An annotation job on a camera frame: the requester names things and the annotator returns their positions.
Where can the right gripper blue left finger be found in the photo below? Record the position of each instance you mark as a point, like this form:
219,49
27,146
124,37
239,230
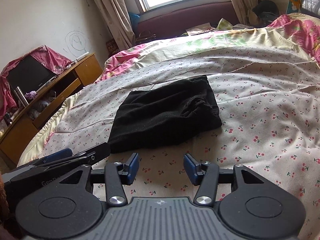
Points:
131,168

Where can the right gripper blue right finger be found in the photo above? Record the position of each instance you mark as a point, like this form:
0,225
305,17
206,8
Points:
194,169

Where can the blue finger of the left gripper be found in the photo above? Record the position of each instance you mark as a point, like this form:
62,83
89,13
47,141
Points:
94,154
62,154

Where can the black pants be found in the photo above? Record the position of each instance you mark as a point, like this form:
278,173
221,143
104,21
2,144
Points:
169,115

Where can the wooden tv cabinet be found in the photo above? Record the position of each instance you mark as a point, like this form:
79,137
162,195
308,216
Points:
48,100

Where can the purple knitted item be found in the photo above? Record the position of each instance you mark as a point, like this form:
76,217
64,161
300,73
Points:
31,95

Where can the steel thermos bottle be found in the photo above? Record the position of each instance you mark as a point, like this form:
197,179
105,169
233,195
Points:
21,96

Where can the black television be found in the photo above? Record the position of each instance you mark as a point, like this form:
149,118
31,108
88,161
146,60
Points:
29,75

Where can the pink cloth over television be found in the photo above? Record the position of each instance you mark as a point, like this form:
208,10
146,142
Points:
51,59

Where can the white cherry print bedsheet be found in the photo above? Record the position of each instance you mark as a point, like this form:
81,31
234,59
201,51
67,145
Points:
268,101

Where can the pink floral quilt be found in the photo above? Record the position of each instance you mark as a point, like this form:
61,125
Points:
296,33

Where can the maroon padded headboard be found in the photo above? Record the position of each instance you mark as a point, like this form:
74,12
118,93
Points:
175,23

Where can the beige left curtain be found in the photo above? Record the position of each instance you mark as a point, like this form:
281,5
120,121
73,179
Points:
116,16

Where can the beige curtain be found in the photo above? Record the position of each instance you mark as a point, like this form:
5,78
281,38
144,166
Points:
116,16
243,10

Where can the dark bag by curtain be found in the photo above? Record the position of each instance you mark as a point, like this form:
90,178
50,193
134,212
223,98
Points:
266,11

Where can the beige right curtain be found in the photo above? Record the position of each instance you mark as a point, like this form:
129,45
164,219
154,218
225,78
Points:
243,10

